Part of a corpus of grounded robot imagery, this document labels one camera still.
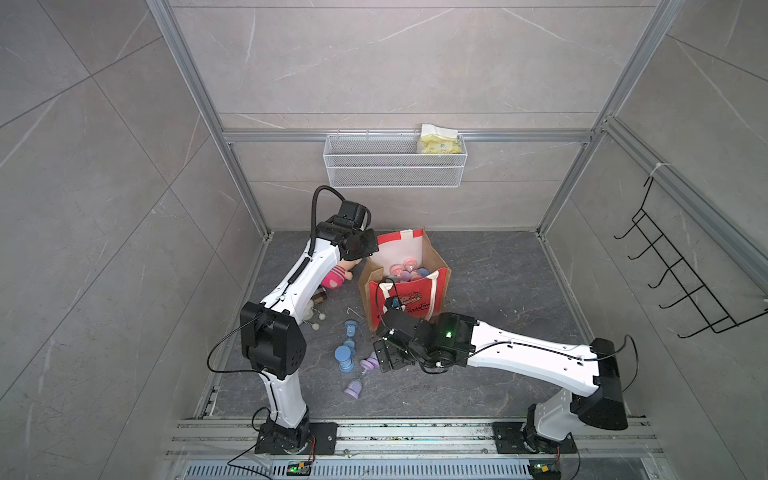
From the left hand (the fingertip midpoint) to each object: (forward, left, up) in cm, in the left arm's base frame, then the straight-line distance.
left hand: (376, 241), depth 86 cm
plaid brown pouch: (-5, +20, -20) cm, 29 cm away
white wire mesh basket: (+30, -5, +7) cm, 32 cm away
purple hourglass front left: (-36, +7, -19) cm, 41 cm away
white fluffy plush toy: (-13, +22, -20) cm, 33 cm away
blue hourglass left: (-17, +9, -19) cm, 27 cm away
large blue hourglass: (-29, +10, -13) cm, 33 cm away
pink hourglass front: (-3, -6, -11) cm, 13 cm away
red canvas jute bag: (-4, -9, -12) cm, 16 cm away
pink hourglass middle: (+1, -10, -13) cm, 16 cm away
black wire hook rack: (-31, -70, +10) cm, 77 cm away
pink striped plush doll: (+3, +12, -17) cm, 21 cm away
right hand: (-31, -4, -5) cm, 32 cm away
